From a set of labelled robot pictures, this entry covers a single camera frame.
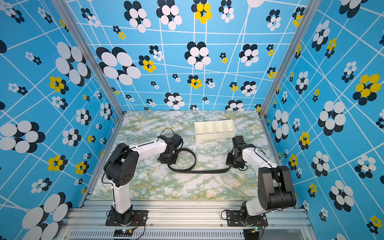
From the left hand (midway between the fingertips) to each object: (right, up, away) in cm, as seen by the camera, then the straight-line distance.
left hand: (172, 161), depth 94 cm
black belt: (+13, -4, -5) cm, 14 cm away
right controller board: (+41, -29, -23) cm, 56 cm away
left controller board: (-21, -29, -22) cm, 42 cm away
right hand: (+37, 0, -3) cm, 38 cm away
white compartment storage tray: (+29, +20, +14) cm, 38 cm away
